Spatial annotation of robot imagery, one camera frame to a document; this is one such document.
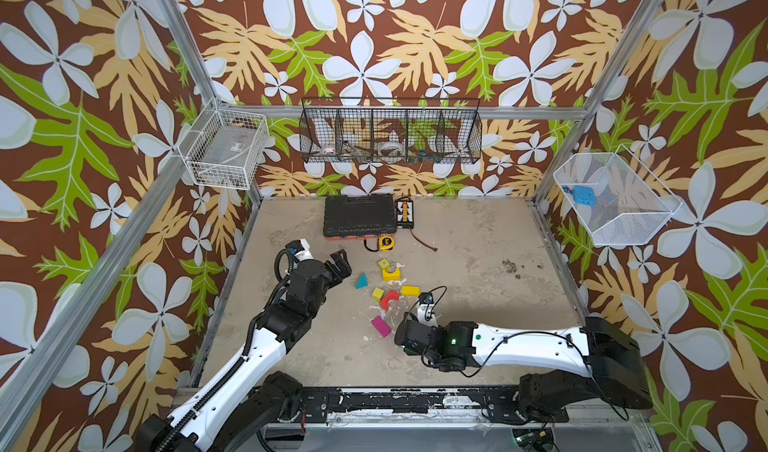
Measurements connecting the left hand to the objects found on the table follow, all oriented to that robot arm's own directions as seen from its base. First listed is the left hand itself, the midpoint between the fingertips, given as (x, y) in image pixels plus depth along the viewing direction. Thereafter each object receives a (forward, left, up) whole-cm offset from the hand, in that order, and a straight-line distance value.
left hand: (332, 255), depth 78 cm
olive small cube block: (+9, -14, -19) cm, 25 cm away
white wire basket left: (+29, +33, +13) cm, 46 cm away
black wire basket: (+42, -16, +10) cm, 47 cm away
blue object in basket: (+18, -72, +5) cm, 75 cm away
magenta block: (-11, -13, -22) cm, 28 cm away
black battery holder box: (+33, -22, -21) cm, 45 cm away
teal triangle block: (+4, -7, -22) cm, 24 cm away
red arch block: (-2, -17, -19) cm, 25 cm away
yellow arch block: (+5, -16, -20) cm, 26 cm away
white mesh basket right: (+11, -79, +9) cm, 81 cm away
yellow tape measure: (+18, -15, -19) cm, 30 cm away
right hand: (-17, -20, -15) cm, 30 cm away
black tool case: (+27, -5, -16) cm, 32 cm away
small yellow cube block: (-2, -12, -19) cm, 23 cm away
